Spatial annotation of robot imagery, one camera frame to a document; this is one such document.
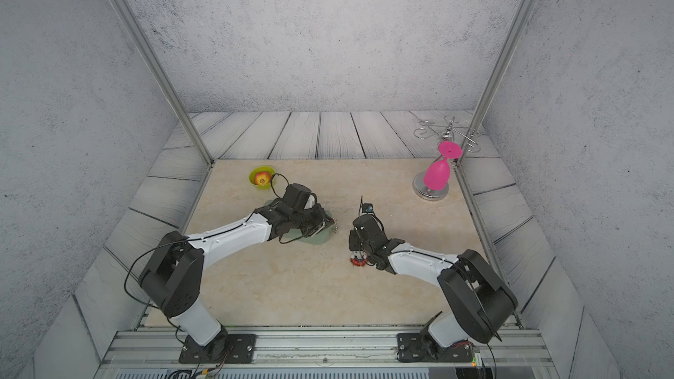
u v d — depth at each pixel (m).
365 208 0.82
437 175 0.96
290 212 0.69
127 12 0.78
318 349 0.74
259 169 1.13
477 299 0.44
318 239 0.81
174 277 0.46
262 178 1.07
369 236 0.68
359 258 0.87
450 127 0.89
